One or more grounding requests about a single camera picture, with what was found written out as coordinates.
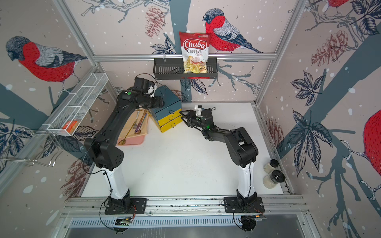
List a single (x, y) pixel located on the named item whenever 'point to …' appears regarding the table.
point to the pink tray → (137, 140)
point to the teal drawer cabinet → (170, 115)
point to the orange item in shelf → (70, 126)
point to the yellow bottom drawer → (171, 124)
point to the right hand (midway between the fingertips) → (179, 114)
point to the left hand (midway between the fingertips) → (162, 100)
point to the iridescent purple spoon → (138, 128)
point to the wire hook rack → (55, 158)
